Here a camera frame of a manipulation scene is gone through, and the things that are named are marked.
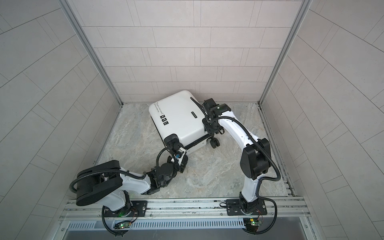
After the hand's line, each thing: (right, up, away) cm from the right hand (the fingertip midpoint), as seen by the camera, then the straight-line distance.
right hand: (210, 129), depth 86 cm
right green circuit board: (+19, -41, -19) cm, 49 cm away
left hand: (-11, -12, -6) cm, 17 cm away
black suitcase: (-18, +6, -4) cm, 19 cm away
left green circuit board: (-40, -40, -22) cm, 60 cm away
